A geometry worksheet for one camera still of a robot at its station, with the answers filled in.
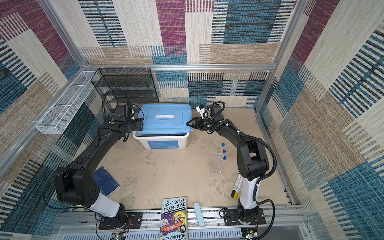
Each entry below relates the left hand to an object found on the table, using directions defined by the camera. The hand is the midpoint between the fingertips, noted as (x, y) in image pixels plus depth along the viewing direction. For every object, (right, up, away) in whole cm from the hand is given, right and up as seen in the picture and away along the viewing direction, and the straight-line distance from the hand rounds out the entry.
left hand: (135, 120), depth 85 cm
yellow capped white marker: (+56, -38, -4) cm, 68 cm away
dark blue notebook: (-16, -36, -1) cm, 39 cm away
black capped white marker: (+56, -36, -2) cm, 67 cm away
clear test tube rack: (+46, -29, +4) cm, 55 cm away
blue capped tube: (+49, -14, -2) cm, 51 cm away
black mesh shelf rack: (-15, +25, +21) cm, 36 cm away
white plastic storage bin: (+14, -13, +6) cm, 20 cm away
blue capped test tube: (+49, -20, -8) cm, 53 cm away
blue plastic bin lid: (+16, +1, +6) cm, 17 cm away
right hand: (+30, -3, +4) cm, 31 cm away
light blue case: (+36, -48, -10) cm, 60 cm away
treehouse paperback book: (+24, -49, -15) cm, 56 cm away
